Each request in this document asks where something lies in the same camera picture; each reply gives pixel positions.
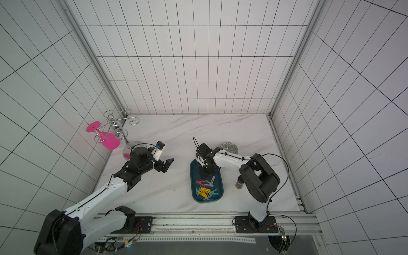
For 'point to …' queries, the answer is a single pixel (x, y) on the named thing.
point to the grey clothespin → (210, 184)
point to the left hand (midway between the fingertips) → (164, 156)
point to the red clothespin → (200, 182)
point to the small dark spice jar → (239, 183)
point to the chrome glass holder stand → (121, 133)
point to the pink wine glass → (109, 141)
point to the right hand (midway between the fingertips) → (199, 176)
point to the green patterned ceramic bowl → (229, 146)
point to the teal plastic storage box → (195, 175)
